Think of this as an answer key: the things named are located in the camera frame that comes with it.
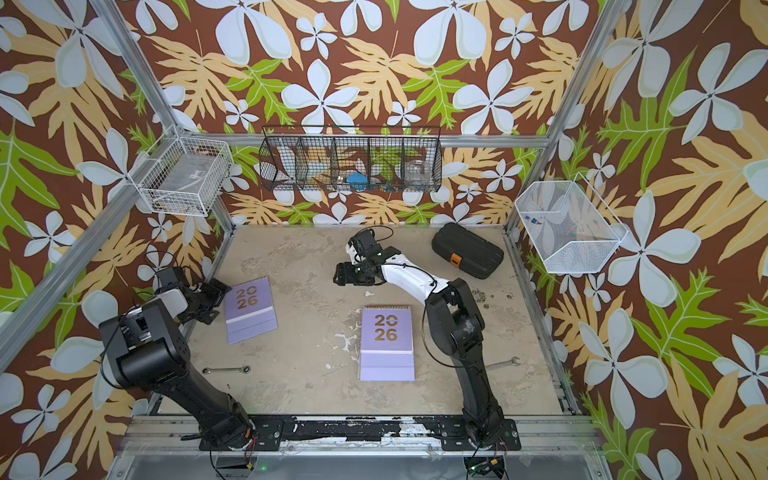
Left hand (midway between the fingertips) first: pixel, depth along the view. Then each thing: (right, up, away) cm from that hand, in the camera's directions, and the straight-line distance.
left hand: (226, 292), depth 96 cm
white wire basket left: (-9, +36, -9) cm, 38 cm away
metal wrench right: (+89, -19, -10) cm, 92 cm away
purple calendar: (+7, -6, 0) cm, 9 cm away
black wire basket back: (+43, +45, +3) cm, 62 cm away
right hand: (+38, +5, -3) cm, 38 cm away
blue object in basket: (+43, +37, 0) cm, 57 cm away
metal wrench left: (+12, -21, -12) cm, 27 cm away
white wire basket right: (+105, +20, -12) cm, 108 cm away
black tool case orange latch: (+83, +15, +12) cm, 85 cm away
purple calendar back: (+53, -14, -12) cm, 56 cm away
